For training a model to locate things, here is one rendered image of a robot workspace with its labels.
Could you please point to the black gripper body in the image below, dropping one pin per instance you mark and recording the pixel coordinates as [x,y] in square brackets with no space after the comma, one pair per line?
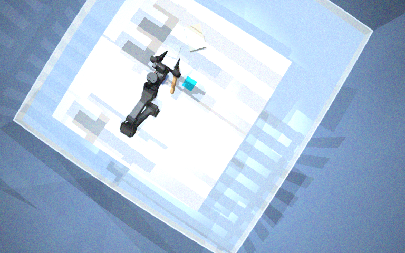
[174,72]

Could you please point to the white flat box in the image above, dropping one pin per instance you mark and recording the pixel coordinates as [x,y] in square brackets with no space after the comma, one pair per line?
[195,37]

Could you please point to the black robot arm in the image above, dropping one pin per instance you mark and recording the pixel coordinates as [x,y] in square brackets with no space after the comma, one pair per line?
[150,91]

